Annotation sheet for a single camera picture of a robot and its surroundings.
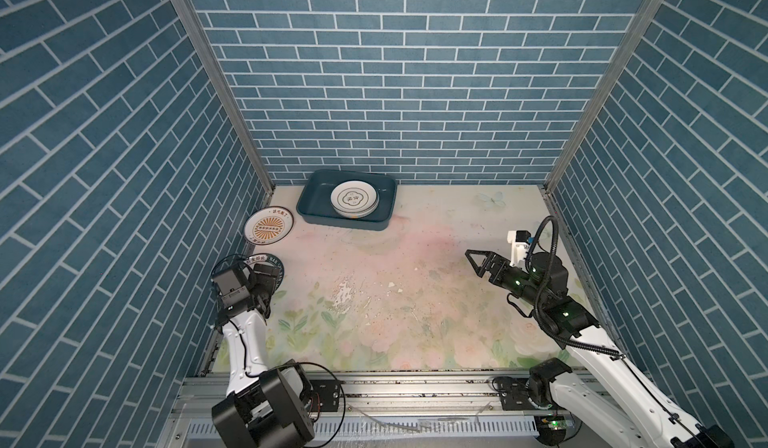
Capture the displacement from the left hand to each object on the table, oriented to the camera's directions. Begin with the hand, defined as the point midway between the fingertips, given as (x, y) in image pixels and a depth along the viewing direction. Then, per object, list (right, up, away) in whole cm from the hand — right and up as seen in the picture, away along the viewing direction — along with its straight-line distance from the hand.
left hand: (272, 275), depth 84 cm
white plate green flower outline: (+19, +23, +28) cm, 41 cm away
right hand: (+55, +7, -8) cm, 56 cm away
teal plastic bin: (+3, +22, +31) cm, 38 cm away
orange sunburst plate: (-12, +13, +25) cm, 30 cm away
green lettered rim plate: (-8, +2, +15) cm, 17 cm away
